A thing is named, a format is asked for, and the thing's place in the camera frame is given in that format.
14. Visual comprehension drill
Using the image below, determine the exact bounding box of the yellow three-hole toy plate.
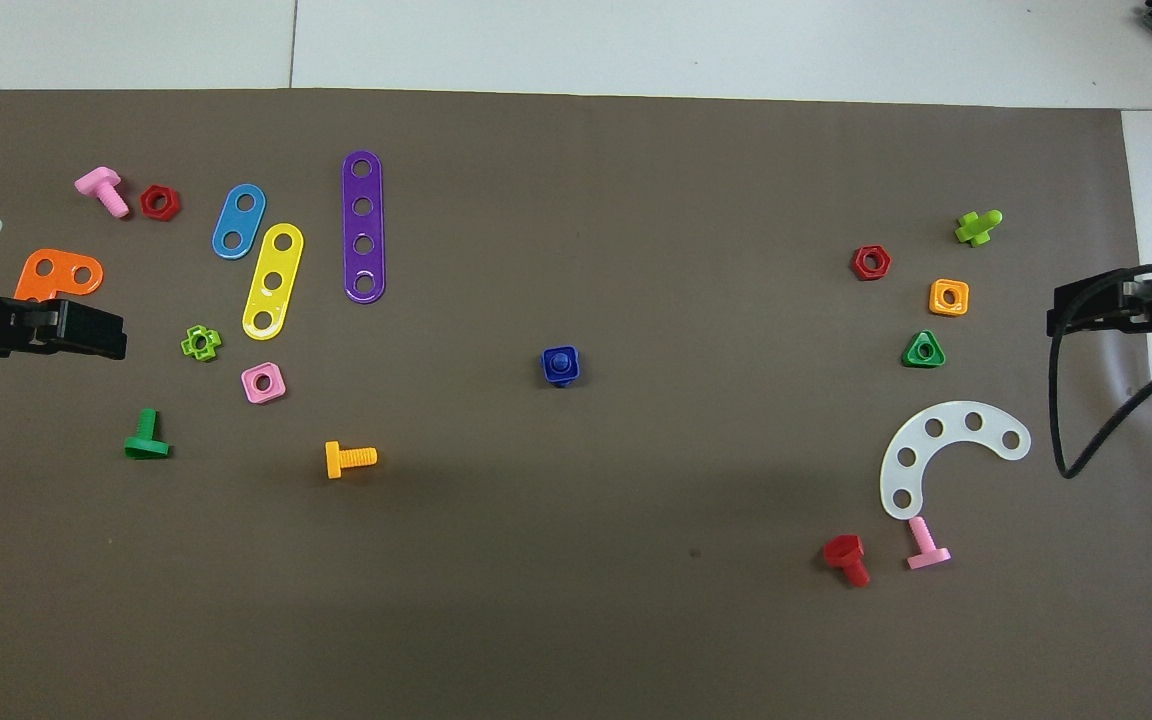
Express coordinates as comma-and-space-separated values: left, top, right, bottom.
241, 222, 305, 342

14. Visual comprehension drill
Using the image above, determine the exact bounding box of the brown table mat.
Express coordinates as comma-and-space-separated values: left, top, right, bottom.
0, 88, 1152, 720

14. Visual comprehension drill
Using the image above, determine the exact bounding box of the white curved five-hole plate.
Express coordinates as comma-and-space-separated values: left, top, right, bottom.
879, 401, 1033, 521

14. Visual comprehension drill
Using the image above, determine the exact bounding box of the green triangular toy nut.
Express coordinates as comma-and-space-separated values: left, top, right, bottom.
901, 330, 947, 369

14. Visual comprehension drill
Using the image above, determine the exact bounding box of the red plastic toy bolt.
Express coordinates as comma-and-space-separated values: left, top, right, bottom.
822, 534, 872, 589

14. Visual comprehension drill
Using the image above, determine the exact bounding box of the orange three-hole angled plate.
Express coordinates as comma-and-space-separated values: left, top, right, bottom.
13, 248, 105, 304

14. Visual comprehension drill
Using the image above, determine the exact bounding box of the pink plastic toy bolt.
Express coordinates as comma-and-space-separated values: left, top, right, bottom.
74, 166, 131, 220
905, 515, 952, 572

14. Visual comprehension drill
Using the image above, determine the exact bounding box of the green plastic toy bolt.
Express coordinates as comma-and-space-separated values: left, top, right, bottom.
123, 407, 172, 461

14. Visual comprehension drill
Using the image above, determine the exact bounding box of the orange square toy nut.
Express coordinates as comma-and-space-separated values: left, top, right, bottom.
928, 278, 971, 318

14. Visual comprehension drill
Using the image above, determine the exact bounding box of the pink square toy nut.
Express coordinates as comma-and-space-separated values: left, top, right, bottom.
241, 362, 288, 405

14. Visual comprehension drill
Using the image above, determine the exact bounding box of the purple four-hole toy plate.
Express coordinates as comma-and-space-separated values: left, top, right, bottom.
341, 150, 387, 304

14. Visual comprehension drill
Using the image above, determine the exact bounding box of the lime cross-head toy bolt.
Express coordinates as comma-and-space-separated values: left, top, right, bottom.
954, 209, 1004, 248

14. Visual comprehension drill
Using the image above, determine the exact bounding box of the blue two-hole toy plate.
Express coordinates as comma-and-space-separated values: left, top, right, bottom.
211, 183, 267, 261

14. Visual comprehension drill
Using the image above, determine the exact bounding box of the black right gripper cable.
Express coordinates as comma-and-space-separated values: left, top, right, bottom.
1048, 258, 1152, 479

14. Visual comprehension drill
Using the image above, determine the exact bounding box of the yellow-orange plastic toy bolt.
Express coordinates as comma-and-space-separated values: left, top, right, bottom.
324, 440, 379, 480

